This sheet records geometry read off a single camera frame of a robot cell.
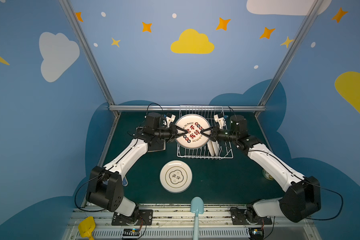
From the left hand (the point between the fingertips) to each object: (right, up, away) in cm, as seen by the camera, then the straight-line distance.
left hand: (187, 131), depth 76 cm
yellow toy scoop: (-47, -45, -7) cm, 66 cm away
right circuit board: (+34, -51, -3) cm, 61 cm away
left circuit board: (-28, -50, -4) cm, 57 cm away
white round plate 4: (+18, -10, +12) cm, 24 cm away
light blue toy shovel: (+5, -39, 0) cm, 40 cm away
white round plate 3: (+14, -10, +10) cm, 20 cm away
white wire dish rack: (+25, -13, +17) cm, 33 cm away
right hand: (+7, 0, -1) cm, 7 cm away
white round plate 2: (-6, -27, +12) cm, 31 cm away
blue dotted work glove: (-36, -29, +9) cm, 47 cm away
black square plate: (-18, -10, +23) cm, 31 cm away
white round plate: (+4, +4, +2) cm, 6 cm away
